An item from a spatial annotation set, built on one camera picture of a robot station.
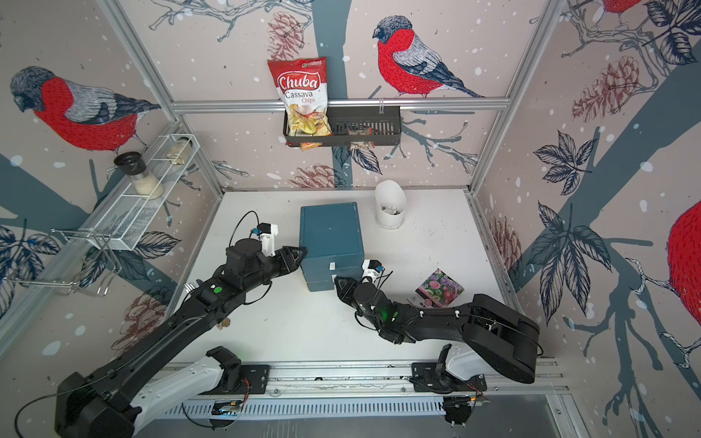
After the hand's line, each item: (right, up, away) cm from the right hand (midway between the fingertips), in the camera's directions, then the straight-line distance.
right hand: (334, 281), depth 80 cm
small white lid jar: (-50, +41, +5) cm, 64 cm away
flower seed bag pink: (+35, -6, +10) cm, 36 cm away
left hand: (-7, +11, -5) cm, 14 cm away
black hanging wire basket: (+5, +55, +27) cm, 62 cm away
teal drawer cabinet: (-1, +14, 0) cm, 14 cm away
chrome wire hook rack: (-52, +13, -17) cm, 56 cm away
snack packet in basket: (+9, +48, +11) cm, 50 cm away
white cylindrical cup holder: (+21, +25, +27) cm, 42 cm away
